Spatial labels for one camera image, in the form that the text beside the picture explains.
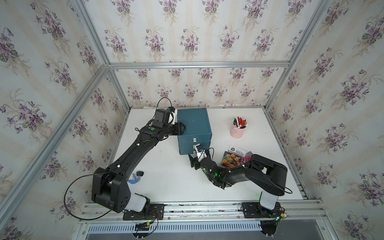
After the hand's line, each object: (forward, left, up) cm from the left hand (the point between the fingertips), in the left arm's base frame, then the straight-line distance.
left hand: (183, 129), depth 82 cm
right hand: (-8, -7, -13) cm, 16 cm away
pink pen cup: (+6, -34, -11) cm, 37 cm away
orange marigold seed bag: (-10, -29, -18) cm, 35 cm away
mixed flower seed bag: (-4, -34, -18) cm, 39 cm away
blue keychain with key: (-19, +25, -17) cm, 36 cm away
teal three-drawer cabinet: (-3, -8, +3) cm, 9 cm away
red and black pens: (+12, -37, -9) cm, 40 cm away
